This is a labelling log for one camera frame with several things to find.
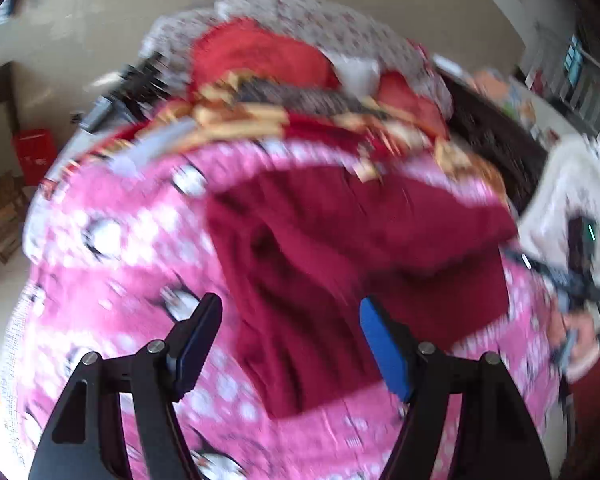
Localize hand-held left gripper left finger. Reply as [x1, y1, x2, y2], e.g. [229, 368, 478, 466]
[28, 292, 224, 480]

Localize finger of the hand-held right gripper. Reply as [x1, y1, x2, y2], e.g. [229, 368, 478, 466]
[500, 247, 553, 283]

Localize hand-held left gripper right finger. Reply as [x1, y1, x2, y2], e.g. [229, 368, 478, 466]
[359, 296, 553, 480]

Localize dark red fleece garment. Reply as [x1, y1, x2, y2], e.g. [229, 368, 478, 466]
[205, 162, 521, 421]

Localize person's right hand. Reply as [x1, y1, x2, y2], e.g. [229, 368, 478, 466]
[550, 305, 600, 385]

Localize white fluffy blanket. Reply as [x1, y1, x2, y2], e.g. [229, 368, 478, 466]
[517, 135, 600, 286]

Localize pink penguin print blanket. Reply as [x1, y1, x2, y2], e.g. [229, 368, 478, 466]
[0, 135, 576, 480]

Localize metal railing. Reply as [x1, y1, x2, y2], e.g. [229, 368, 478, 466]
[555, 35, 600, 146]

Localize small red heart cushion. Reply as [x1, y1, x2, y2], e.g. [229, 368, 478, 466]
[377, 70, 451, 136]

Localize orange patterned blanket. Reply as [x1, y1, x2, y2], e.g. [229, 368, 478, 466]
[80, 75, 506, 201]

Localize wooden stool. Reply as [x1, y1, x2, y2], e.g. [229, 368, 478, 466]
[0, 172, 38, 266]

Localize red plastic crate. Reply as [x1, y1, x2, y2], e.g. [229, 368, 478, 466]
[12, 129, 58, 186]

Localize white pillow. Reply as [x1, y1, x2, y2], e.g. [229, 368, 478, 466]
[337, 55, 381, 93]

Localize black device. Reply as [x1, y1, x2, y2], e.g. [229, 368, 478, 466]
[80, 55, 171, 131]

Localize large red heart cushion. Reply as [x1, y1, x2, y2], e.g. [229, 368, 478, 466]
[187, 17, 338, 101]

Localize dark carved wooden bed frame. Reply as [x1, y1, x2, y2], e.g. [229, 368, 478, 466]
[432, 67, 551, 211]

